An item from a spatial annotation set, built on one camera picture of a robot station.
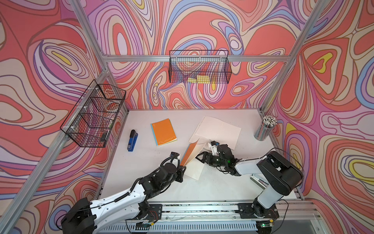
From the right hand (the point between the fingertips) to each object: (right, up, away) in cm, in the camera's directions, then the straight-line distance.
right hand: (200, 162), depth 88 cm
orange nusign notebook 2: (-4, +9, -2) cm, 9 cm away
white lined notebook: (+13, +19, +21) cm, 31 cm away
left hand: (-8, -1, -10) cm, 12 cm away
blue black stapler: (-46, +12, +10) cm, 48 cm away
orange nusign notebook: (-25, +18, +17) cm, 35 cm away
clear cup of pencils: (+42, +24, 0) cm, 48 cm away
